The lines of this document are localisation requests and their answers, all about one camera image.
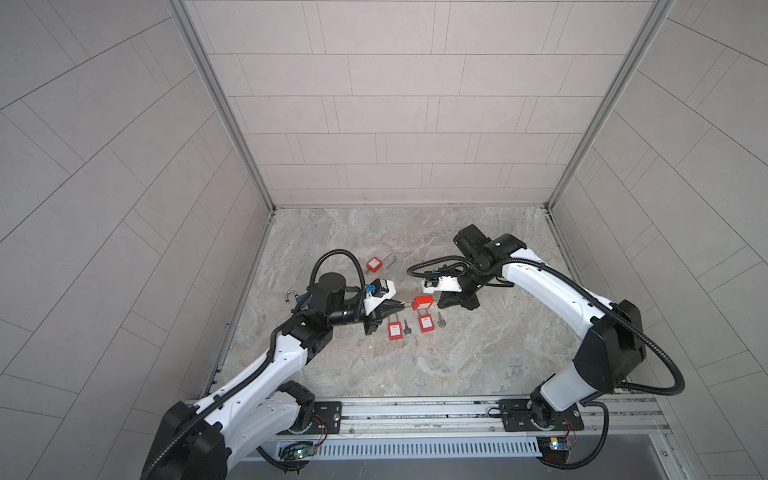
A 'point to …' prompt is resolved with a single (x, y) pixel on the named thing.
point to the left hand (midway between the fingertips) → (404, 305)
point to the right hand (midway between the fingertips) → (441, 299)
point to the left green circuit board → (305, 452)
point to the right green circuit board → (559, 443)
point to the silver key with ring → (441, 323)
